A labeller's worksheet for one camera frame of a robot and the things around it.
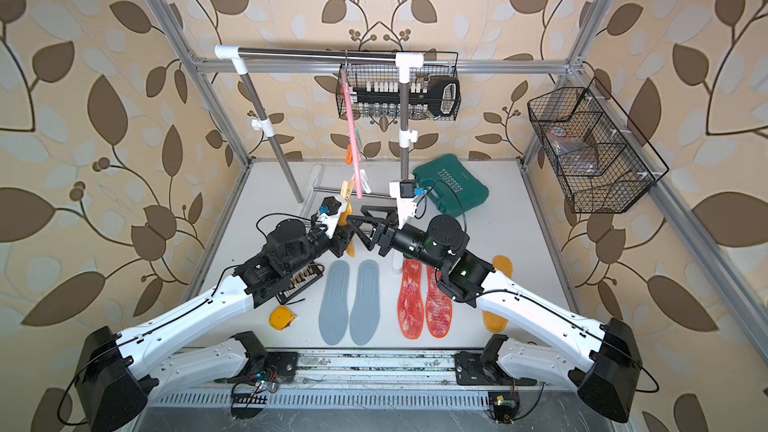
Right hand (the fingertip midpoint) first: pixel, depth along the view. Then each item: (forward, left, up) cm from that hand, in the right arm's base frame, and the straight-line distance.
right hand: (354, 215), depth 61 cm
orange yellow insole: (-13, -34, -36) cm, 52 cm away
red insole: (-10, -12, -36) cm, 39 cm away
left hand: (+6, +1, -9) cm, 11 cm away
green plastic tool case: (+34, -29, -32) cm, 55 cm away
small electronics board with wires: (-31, -33, -40) cm, 61 cm away
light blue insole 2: (-9, +1, -36) cm, 37 cm away
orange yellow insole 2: (+1, +2, -1) cm, 3 cm away
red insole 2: (-7, -20, -37) cm, 43 cm away
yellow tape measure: (-9, +24, -35) cm, 43 cm away
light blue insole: (-9, +10, -36) cm, 38 cm away
